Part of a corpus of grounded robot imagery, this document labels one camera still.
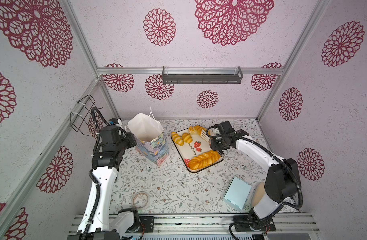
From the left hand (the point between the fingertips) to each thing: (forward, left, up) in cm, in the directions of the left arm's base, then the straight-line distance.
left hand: (132, 137), depth 75 cm
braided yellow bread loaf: (0, -39, -24) cm, 46 cm away
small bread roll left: (+16, -22, -23) cm, 36 cm away
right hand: (+5, -44, -14) cm, 46 cm away
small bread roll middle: (+18, -29, -23) cm, 41 cm away
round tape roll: (-22, -2, -27) cm, 35 cm away
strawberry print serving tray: (+13, -36, -27) cm, 47 cm away
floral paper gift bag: (+19, -3, -21) cm, 28 cm away
